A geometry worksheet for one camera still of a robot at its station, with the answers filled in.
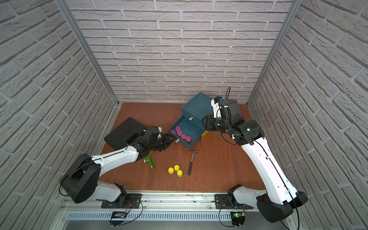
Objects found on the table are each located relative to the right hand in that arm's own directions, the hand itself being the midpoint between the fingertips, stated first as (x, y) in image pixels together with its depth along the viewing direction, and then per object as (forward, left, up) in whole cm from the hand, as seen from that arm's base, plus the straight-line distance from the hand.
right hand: (208, 120), depth 67 cm
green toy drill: (-5, +35, -30) cm, 46 cm away
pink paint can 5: (+4, +9, -24) cm, 26 cm away
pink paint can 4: (+6, +13, -23) cm, 27 cm away
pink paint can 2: (+10, +19, -23) cm, 31 cm away
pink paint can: (+13, +16, -23) cm, 31 cm away
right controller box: (-37, -13, -35) cm, 52 cm away
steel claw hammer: (-10, +9, -33) cm, 35 cm away
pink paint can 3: (+9, +15, -23) cm, 29 cm away
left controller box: (-33, +48, -34) cm, 68 cm away
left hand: (+4, +16, -20) cm, 26 cm away
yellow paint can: (-11, +18, -31) cm, 37 cm away
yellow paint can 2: (-14, +16, -31) cm, 37 cm away
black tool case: (+10, +56, -28) cm, 64 cm away
